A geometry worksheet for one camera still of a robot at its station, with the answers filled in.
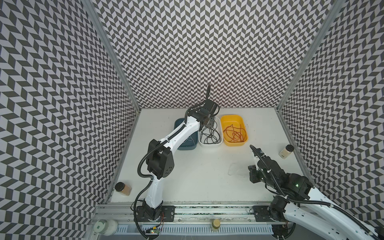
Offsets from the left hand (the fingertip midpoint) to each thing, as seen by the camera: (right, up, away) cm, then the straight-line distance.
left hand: (205, 117), depth 88 cm
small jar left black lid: (-41, -36, -16) cm, 56 cm away
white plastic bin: (+10, -1, +17) cm, 19 cm away
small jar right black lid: (+49, -19, -1) cm, 53 cm away
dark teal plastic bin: (-9, -17, +10) cm, 22 cm away
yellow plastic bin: (+16, -2, +16) cm, 23 cm away
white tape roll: (-42, -46, -27) cm, 68 cm away
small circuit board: (-25, -52, -22) cm, 62 cm away
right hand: (+21, -26, -14) cm, 36 cm away
